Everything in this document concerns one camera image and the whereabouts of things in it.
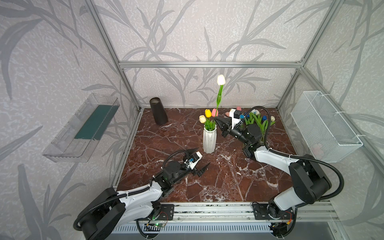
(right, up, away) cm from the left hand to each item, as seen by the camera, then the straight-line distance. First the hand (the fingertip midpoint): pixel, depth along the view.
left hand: (205, 152), depth 76 cm
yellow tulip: (+1, +20, +1) cm, 20 cm away
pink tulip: (+4, +20, -2) cm, 21 cm away
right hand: (+5, +19, -2) cm, 20 cm away
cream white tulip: (-1, +17, -4) cm, 18 cm away
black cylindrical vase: (-32, +23, +26) cm, 47 cm away
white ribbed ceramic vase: (+3, +5, +7) cm, 9 cm away
